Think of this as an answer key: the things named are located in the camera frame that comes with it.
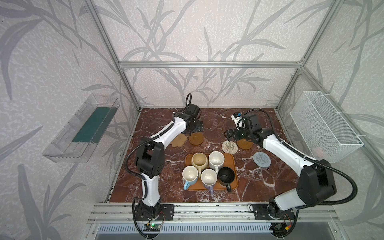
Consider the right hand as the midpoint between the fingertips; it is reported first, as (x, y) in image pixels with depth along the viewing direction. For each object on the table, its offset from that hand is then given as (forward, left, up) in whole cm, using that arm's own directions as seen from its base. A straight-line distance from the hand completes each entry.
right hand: (231, 126), depth 87 cm
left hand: (+5, +20, -4) cm, 21 cm away
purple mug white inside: (-25, +13, -16) cm, 32 cm away
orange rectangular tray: (-14, -1, -16) cm, 22 cm away
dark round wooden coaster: (+2, +21, -17) cm, 27 cm away
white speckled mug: (-15, +9, -15) cm, 23 cm away
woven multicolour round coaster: (-5, -1, -16) cm, 17 cm away
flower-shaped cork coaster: (+1, +33, -17) cm, 37 cm away
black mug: (-24, +4, -14) cm, 28 cm away
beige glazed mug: (-14, +18, -14) cm, 27 cm away
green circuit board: (-47, +41, -17) cm, 65 cm away
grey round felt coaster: (-13, -20, -16) cm, 29 cm away
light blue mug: (-24, +24, -15) cm, 37 cm away
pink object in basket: (-18, -40, +4) cm, 44 cm away
